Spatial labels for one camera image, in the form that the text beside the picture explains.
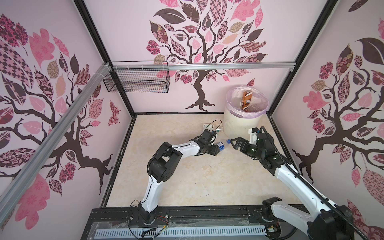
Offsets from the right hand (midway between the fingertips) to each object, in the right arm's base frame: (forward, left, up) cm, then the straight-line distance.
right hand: (235, 141), depth 80 cm
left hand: (+5, +10, -18) cm, 21 cm away
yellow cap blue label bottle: (+6, +5, -14) cm, 16 cm away
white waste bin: (+13, -3, -4) cm, 14 cm away
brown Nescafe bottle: (+30, -12, +5) cm, 33 cm away
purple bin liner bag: (+26, -19, +3) cm, 32 cm away
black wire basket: (+41, +59, +15) cm, 74 cm away
